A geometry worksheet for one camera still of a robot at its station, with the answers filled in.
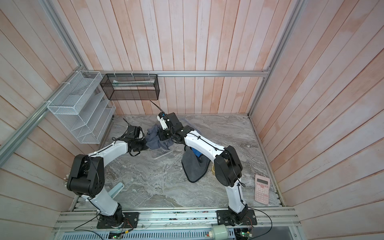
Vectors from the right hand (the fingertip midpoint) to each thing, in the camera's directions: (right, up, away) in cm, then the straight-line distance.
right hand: (157, 132), depth 86 cm
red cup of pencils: (-40, -23, -17) cm, 49 cm away
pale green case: (-21, -31, -6) cm, 38 cm away
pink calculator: (+60, -32, -4) cm, 68 cm away
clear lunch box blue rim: (+31, +5, +28) cm, 43 cm away
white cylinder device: (+32, -43, -22) cm, 58 cm away
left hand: (-8, -9, +10) cm, 15 cm away
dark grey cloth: (-2, -4, -4) cm, 6 cm away
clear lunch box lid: (-4, -15, +13) cm, 20 cm away
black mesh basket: (-23, +33, +19) cm, 44 cm away
